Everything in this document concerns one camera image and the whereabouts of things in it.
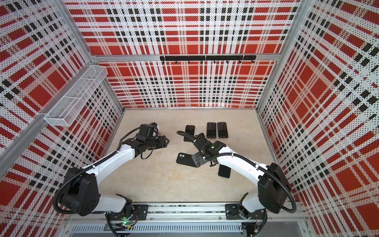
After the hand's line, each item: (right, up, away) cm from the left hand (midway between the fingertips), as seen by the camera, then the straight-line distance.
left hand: (165, 144), depth 87 cm
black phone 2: (+38, +8, +27) cm, 48 cm away
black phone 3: (+35, -17, +1) cm, 39 cm away
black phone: (+14, +7, +21) cm, 26 cm away
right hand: (+24, -6, -4) cm, 25 cm away
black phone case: (+11, -11, +7) cm, 17 cm away
